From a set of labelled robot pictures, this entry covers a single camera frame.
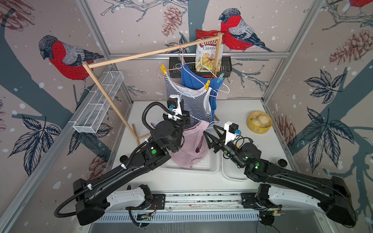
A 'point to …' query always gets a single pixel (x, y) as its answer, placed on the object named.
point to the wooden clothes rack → (113, 107)
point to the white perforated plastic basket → (210, 164)
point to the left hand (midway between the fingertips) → (183, 98)
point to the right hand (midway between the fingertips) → (209, 128)
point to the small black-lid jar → (282, 162)
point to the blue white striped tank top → (197, 101)
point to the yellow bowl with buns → (259, 122)
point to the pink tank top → (194, 151)
